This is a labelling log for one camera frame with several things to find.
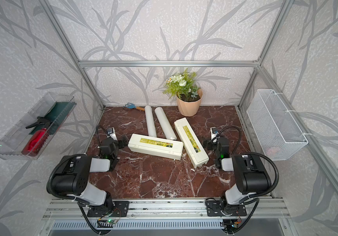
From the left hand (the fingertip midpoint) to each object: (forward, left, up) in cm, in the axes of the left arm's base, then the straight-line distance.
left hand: (117, 134), depth 93 cm
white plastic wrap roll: (+12, -20, -5) cm, 24 cm away
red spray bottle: (-20, +19, +26) cm, 38 cm away
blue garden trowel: (+35, -1, -9) cm, 36 cm away
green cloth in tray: (-5, +22, +23) cm, 32 cm away
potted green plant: (+29, -47, +9) cm, 56 cm away
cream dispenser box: (-12, -50, +1) cm, 51 cm away
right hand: (+1, -60, 0) cm, 60 cm away
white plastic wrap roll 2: (+8, -32, -4) cm, 33 cm away
